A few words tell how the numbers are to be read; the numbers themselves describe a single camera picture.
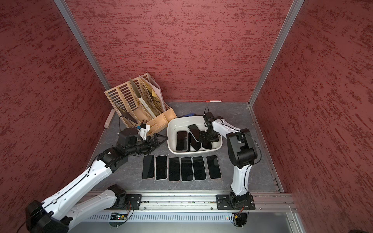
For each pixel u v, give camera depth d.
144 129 0.69
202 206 0.74
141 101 0.84
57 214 0.39
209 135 0.84
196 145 0.95
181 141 0.94
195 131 1.01
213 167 0.86
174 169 0.85
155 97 0.92
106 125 1.07
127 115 1.10
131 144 0.58
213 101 1.24
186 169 0.85
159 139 0.67
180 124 1.04
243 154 0.52
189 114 1.10
